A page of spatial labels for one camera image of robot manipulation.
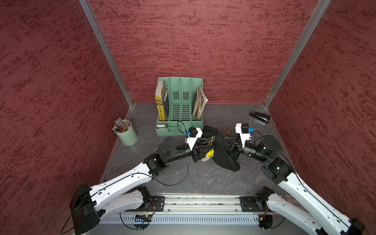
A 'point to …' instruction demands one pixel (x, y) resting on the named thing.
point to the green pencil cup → (129, 137)
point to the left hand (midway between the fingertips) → (209, 145)
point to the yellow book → (160, 96)
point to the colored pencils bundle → (120, 125)
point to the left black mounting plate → (157, 204)
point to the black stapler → (261, 117)
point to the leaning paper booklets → (200, 102)
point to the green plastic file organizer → (180, 94)
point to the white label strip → (160, 125)
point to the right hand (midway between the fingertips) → (217, 142)
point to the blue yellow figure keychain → (209, 154)
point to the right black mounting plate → (252, 204)
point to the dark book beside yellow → (167, 105)
